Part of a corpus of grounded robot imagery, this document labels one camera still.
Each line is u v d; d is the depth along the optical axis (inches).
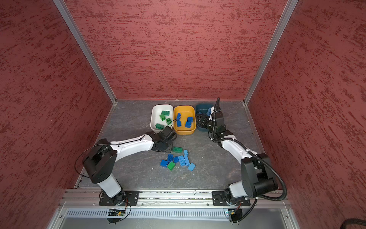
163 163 34.2
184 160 33.8
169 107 44.4
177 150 36.1
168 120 40.6
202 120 30.8
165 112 44.1
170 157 35.2
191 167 33.2
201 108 44.6
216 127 26.5
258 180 17.0
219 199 29.1
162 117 42.1
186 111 44.3
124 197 26.8
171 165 32.8
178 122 41.7
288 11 28.5
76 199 29.3
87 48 34.6
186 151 35.2
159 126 40.4
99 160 18.2
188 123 41.1
